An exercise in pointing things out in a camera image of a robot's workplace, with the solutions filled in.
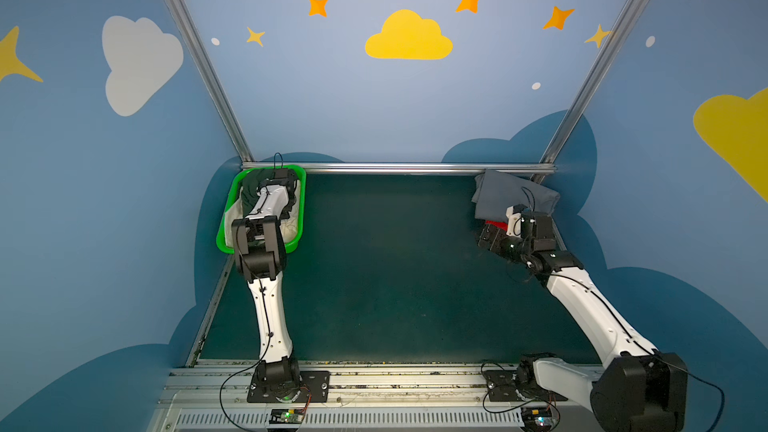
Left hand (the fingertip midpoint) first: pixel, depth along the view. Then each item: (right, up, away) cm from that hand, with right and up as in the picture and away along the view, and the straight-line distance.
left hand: (267, 219), depth 102 cm
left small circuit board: (+17, -46, -31) cm, 58 cm away
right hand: (+71, -4, -18) cm, 73 cm away
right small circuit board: (+78, -47, -30) cm, 96 cm away
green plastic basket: (+12, -8, -10) cm, 18 cm away
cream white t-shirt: (+7, -2, 0) cm, 7 cm away
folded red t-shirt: (+71, -1, -27) cm, 76 cm away
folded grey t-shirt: (+82, +10, +7) cm, 83 cm away
